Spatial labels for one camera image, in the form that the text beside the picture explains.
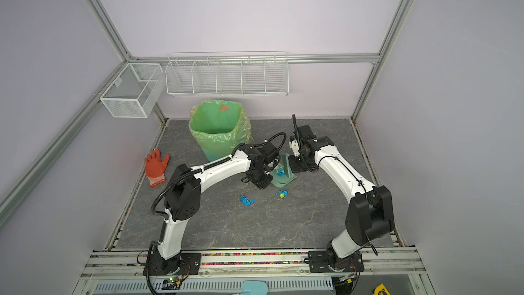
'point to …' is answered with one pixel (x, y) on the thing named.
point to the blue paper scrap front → (245, 200)
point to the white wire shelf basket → (226, 74)
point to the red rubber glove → (155, 168)
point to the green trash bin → (220, 126)
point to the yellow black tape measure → (381, 289)
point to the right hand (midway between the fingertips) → (296, 168)
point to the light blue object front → (254, 287)
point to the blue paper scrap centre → (281, 172)
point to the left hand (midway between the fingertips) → (263, 186)
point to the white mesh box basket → (134, 91)
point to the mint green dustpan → (281, 181)
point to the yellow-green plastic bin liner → (219, 125)
